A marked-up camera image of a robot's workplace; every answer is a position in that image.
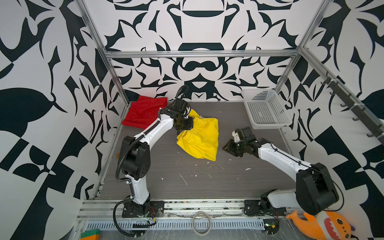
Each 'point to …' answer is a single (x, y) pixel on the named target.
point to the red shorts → (143, 113)
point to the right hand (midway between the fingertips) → (224, 147)
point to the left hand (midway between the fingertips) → (192, 123)
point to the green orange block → (90, 234)
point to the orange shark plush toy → (327, 225)
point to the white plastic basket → (265, 109)
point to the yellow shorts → (202, 140)
